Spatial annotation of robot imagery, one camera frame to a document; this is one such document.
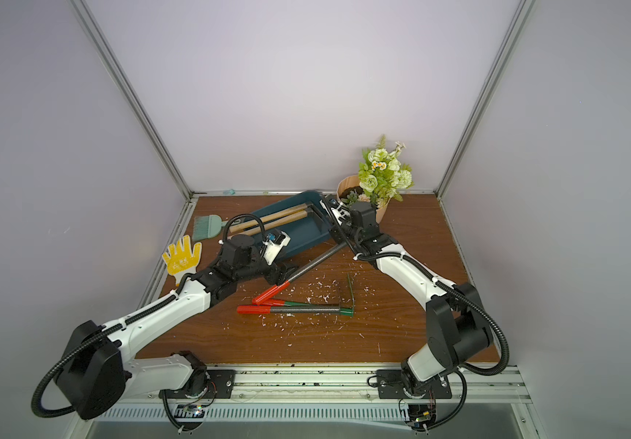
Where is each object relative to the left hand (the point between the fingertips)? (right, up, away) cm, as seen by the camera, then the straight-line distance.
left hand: (294, 258), depth 79 cm
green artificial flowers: (+28, +26, +9) cm, 39 cm away
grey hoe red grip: (-5, -9, -1) cm, 10 cm away
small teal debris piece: (-37, +24, +48) cm, 65 cm away
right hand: (+11, +14, +5) cm, 19 cm away
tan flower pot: (+19, +25, +25) cm, 40 cm away
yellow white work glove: (-45, -5, +21) cm, 50 cm away
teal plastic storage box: (+1, +6, +31) cm, 31 cm away
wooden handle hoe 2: (-13, +9, +24) cm, 28 cm away
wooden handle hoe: (-22, +9, +19) cm, 31 cm away
